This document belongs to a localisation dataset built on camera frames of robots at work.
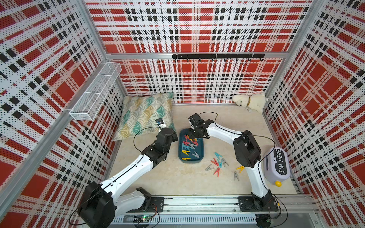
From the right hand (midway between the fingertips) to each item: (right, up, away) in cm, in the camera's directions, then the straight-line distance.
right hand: (192, 133), depth 96 cm
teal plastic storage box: (+3, -14, -6) cm, 15 cm away
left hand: (-12, +5, -14) cm, 19 cm away
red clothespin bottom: (+15, -22, -11) cm, 29 cm away
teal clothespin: (-6, -8, -1) cm, 10 cm away
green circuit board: (-24, -39, -27) cm, 53 cm away
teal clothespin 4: (+18, -18, -8) cm, 27 cm away
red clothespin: (+2, -6, 0) cm, 6 cm away
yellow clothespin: (-5, -12, -3) cm, 13 cm away
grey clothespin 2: (+10, -20, -10) cm, 25 cm away
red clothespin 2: (-4, -6, 0) cm, 8 cm away
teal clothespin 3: (+16, -14, -5) cm, 22 cm away
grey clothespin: (+20, -17, -8) cm, 27 cm away
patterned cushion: (-36, +14, -1) cm, 39 cm away
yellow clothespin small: (-4, -15, -6) cm, 17 cm away
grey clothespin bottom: (+25, -24, -14) cm, 37 cm away
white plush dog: (+52, +24, +19) cm, 60 cm away
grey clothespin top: (0, -8, -1) cm, 8 cm away
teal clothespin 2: (-4, -9, -1) cm, 10 cm away
